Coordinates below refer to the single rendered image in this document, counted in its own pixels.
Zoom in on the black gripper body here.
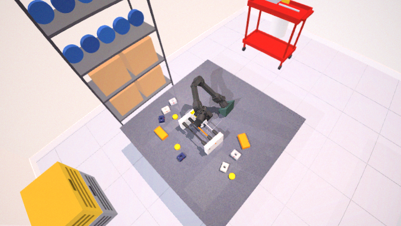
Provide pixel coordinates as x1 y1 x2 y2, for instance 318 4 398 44
193 111 213 127

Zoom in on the orange block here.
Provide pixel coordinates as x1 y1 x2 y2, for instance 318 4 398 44
154 127 168 140
238 133 250 149

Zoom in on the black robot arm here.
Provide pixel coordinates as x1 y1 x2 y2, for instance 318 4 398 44
190 76 228 124

